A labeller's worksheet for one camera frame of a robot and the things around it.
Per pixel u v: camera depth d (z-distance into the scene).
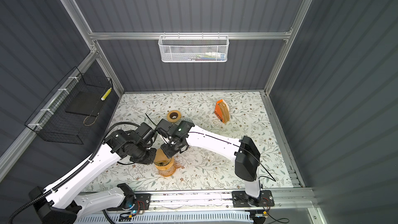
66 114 0.72
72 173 0.41
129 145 0.49
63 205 0.39
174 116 1.05
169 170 0.84
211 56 0.91
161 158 0.77
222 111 0.99
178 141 0.52
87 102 0.78
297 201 0.74
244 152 0.43
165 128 0.58
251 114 1.08
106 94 0.82
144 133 0.56
